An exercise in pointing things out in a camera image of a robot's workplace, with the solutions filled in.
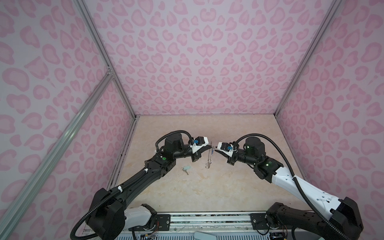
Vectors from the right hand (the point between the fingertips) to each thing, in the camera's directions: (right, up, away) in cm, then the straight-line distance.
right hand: (218, 147), depth 74 cm
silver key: (-17, -17, +17) cm, 29 cm away
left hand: (-4, +1, -2) cm, 5 cm away
